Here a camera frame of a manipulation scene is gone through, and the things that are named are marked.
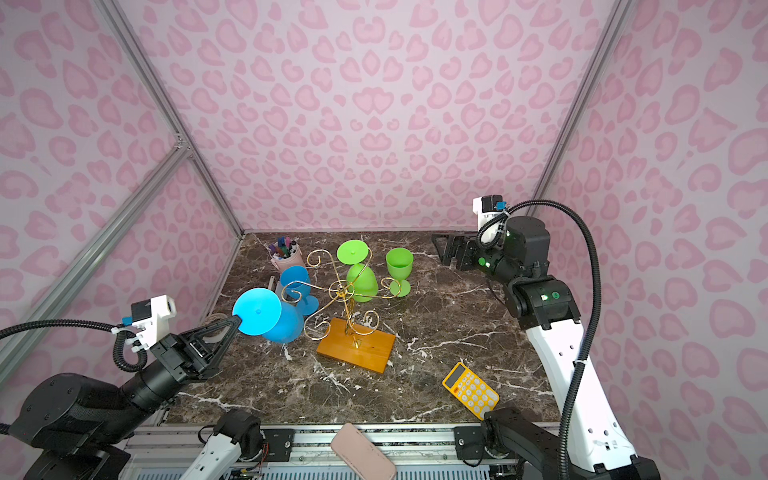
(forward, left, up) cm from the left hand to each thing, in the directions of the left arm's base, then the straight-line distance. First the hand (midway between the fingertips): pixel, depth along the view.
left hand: (236, 325), depth 45 cm
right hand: (+23, -35, -6) cm, 43 cm away
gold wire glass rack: (+15, -13, -14) cm, 24 cm away
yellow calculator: (+3, -44, -44) cm, 62 cm away
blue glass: (+17, -2, -13) cm, 21 cm away
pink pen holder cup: (+42, +10, -37) cm, 57 cm away
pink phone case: (-12, -16, -42) cm, 46 cm away
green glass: (+38, -25, -33) cm, 56 cm away
